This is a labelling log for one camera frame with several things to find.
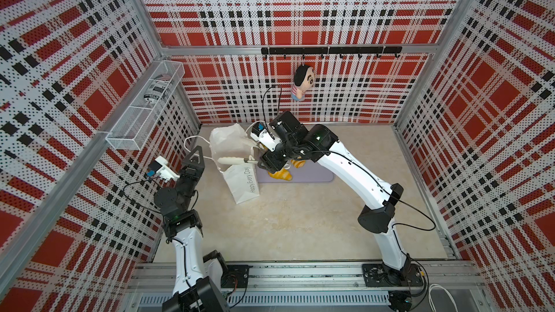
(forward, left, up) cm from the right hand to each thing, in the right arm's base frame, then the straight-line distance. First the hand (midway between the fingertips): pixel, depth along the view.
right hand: (270, 158), depth 71 cm
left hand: (+2, +22, +1) cm, 22 cm away
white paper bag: (+16, +18, -10) cm, 26 cm away
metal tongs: (-2, +11, +1) cm, 11 cm away
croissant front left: (+10, -3, -27) cm, 29 cm away
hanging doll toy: (+39, -13, +5) cm, 41 cm away
